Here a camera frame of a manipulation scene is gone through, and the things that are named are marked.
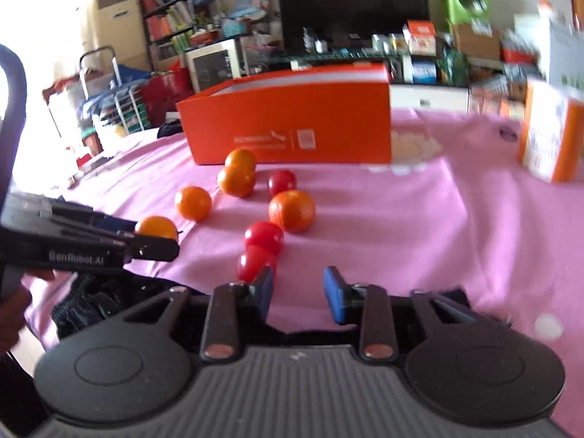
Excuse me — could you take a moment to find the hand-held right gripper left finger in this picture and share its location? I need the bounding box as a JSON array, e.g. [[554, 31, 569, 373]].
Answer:
[[123, 265, 275, 361]]

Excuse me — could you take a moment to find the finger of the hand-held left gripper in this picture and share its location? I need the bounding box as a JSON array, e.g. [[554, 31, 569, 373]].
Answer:
[[50, 203, 138, 234], [121, 233, 180, 263]]

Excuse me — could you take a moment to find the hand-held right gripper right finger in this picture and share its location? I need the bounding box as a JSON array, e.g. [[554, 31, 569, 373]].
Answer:
[[324, 267, 507, 360]]

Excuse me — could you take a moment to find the orange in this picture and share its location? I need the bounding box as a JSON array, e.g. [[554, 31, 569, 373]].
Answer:
[[176, 185, 213, 222], [135, 216, 178, 241], [268, 190, 316, 233], [216, 164, 256, 198], [224, 148, 257, 174]]

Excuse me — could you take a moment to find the red tomato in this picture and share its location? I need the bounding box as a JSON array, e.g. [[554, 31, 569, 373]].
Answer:
[[268, 170, 297, 197], [244, 221, 284, 256], [236, 245, 277, 284]]

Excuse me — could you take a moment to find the orange cardboard box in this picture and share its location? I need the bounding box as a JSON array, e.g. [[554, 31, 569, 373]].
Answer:
[[176, 64, 392, 165]]

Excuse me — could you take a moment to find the person's left hand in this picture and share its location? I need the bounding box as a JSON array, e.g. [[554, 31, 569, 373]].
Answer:
[[0, 270, 55, 357]]

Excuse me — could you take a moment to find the dark cloth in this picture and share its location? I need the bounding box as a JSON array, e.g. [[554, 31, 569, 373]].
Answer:
[[51, 274, 206, 339]]

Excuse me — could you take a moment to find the pink floral tablecloth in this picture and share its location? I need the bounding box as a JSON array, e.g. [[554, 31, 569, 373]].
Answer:
[[23, 109, 584, 438]]

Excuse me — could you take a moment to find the plastic drawer rack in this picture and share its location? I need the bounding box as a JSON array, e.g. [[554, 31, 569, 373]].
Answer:
[[98, 84, 151, 135]]

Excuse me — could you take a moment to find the red bag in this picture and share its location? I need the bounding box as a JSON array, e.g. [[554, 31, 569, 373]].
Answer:
[[146, 68, 195, 128]]

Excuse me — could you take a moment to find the metal hand cart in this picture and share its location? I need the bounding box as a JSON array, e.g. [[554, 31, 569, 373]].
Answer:
[[78, 46, 120, 101]]

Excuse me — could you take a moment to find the white microwave oven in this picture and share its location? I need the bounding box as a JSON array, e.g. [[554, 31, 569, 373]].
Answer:
[[185, 39, 249, 94]]

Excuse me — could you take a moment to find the white standing air conditioner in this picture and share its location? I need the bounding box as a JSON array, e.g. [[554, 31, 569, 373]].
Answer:
[[95, 0, 151, 74]]

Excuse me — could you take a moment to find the white television cabinet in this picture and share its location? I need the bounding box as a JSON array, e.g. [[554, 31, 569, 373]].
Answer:
[[274, 48, 470, 112]]

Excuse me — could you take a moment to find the bookshelf with books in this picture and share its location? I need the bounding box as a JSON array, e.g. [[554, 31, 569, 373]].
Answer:
[[137, 0, 220, 71]]

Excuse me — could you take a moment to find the blue and white carton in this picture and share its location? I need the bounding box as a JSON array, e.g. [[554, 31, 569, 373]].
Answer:
[[411, 61, 439, 84]]

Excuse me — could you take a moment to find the green foil bag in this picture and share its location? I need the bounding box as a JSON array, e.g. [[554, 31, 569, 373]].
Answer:
[[440, 50, 468, 85]]

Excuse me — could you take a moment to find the orange and white carton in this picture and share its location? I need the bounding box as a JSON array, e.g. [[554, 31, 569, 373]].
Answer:
[[406, 20, 436, 55]]

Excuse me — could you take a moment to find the orange and white can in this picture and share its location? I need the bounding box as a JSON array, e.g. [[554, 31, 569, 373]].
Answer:
[[516, 80, 584, 184]]

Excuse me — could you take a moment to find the brown cardboard box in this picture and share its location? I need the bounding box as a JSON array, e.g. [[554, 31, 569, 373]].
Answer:
[[452, 23, 503, 60]]

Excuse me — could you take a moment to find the black flat television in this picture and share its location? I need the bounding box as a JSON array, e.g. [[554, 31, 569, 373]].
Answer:
[[272, 0, 430, 55]]

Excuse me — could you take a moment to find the red plastic basin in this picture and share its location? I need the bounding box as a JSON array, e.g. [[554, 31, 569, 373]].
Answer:
[[502, 43, 537, 65]]

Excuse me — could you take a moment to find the white chest freezer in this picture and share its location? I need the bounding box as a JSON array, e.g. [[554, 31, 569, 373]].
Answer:
[[513, 11, 584, 96]]

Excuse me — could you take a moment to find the black cable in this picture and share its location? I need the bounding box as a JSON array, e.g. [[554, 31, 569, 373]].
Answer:
[[0, 45, 28, 211]]

